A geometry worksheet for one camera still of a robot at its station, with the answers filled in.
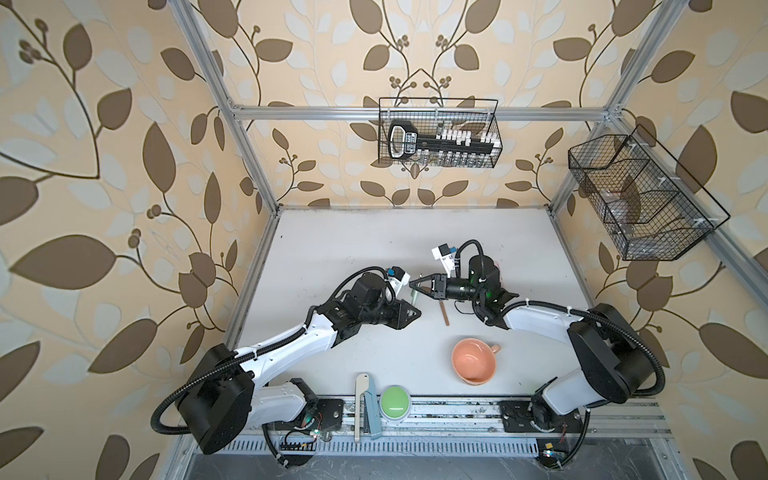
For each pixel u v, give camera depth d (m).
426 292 0.76
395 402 0.75
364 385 0.77
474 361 0.83
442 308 0.93
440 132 0.81
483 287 0.67
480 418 0.75
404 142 0.84
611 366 0.44
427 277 0.76
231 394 0.41
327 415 0.74
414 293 0.78
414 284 0.78
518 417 0.72
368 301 0.63
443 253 0.77
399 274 0.73
